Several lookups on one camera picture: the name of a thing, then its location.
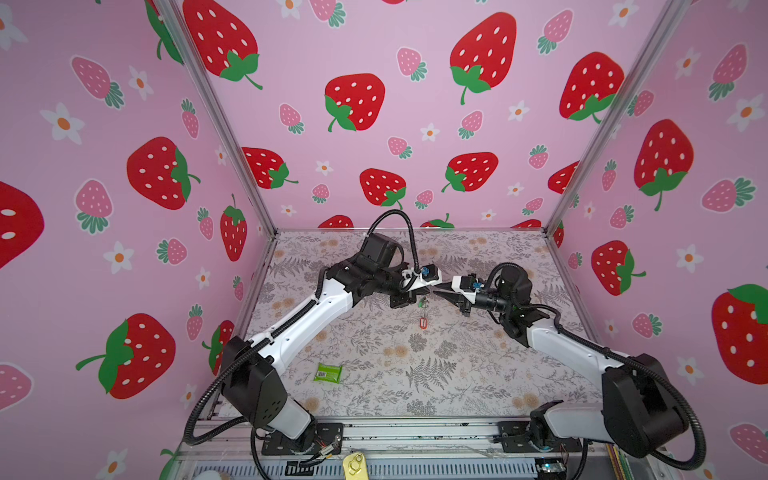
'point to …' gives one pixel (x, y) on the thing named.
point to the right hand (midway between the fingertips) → (436, 286)
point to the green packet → (329, 373)
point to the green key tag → (421, 304)
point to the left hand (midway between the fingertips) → (426, 285)
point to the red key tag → (426, 326)
